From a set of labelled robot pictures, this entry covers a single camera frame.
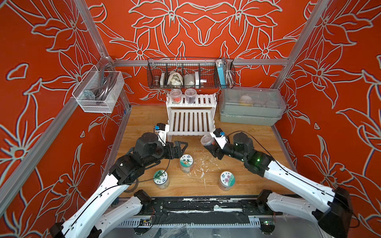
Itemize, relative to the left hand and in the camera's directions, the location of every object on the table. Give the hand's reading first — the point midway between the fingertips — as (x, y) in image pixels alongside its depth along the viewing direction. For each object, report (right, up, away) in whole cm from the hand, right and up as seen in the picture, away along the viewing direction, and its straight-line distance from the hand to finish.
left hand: (181, 143), depth 64 cm
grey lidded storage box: (+46, +20, +33) cm, 60 cm away
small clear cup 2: (+12, 0, +4) cm, 13 cm away
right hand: (+11, 0, +6) cm, 12 cm away
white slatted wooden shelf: (+8, +11, +30) cm, 33 cm away
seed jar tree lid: (-11, -20, +10) cm, 25 cm away
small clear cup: (+4, +25, +16) cm, 30 cm away
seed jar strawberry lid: (+2, -14, +15) cm, 21 cm away
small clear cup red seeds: (-4, +24, +15) cm, 28 cm away
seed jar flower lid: (+23, -21, +10) cm, 33 cm away
